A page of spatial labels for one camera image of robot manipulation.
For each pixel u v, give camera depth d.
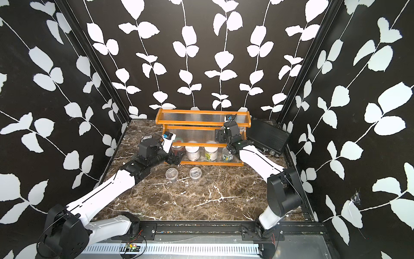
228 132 0.67
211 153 0.92
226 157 0.93
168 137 0.68
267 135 1.13
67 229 0.38
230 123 0.65
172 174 0.86
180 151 0.93
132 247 0.71
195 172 0.88
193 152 0.91
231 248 0.70
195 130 1.18
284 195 0.45
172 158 0.70
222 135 0.79
